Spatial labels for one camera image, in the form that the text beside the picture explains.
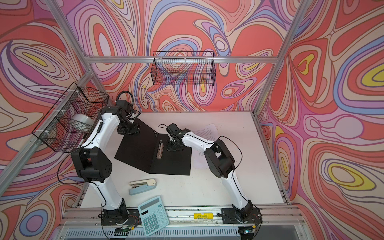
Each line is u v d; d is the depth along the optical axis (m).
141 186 0.81
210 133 1.06
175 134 0.75
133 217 0.73
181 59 0.88
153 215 0.72
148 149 1.00
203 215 0.72
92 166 0.49
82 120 0.73
